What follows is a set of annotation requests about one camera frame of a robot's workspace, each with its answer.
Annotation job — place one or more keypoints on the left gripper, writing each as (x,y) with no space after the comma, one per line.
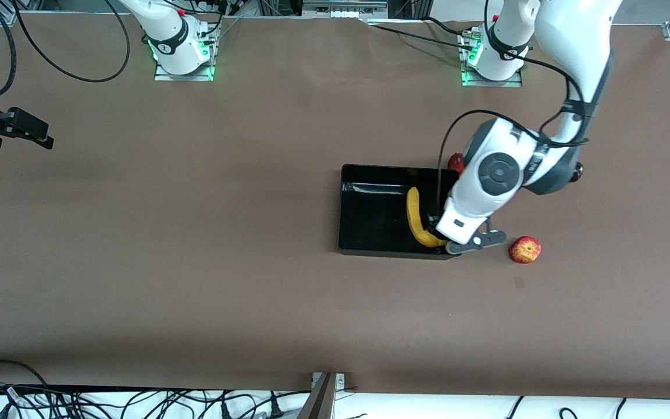
(432,224)

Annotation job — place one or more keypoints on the yellow banana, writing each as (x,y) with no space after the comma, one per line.
(412,209)

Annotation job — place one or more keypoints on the black plastic box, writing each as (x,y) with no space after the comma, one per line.
(370,227)

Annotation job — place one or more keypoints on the red yellow apple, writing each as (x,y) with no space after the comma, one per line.
(524,250)

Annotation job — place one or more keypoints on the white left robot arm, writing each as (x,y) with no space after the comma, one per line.
(573,46)

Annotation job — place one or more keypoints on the red yellow mango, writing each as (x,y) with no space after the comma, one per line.
(456,163)

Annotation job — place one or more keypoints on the dark purple mangosteen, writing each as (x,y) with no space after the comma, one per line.
(578,171)

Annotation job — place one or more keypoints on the grey slanted beam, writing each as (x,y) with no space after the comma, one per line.
(320,401)

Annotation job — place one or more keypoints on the brown table cover sheet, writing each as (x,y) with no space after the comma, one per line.
(195,233)

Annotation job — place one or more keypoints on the silver metal device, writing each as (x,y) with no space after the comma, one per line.
(344,9)

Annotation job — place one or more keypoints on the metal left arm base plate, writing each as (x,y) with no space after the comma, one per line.
(492,82)

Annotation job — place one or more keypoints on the small metal bracket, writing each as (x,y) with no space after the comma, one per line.
(341,381)

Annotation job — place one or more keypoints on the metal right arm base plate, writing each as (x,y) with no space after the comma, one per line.
(184,77)

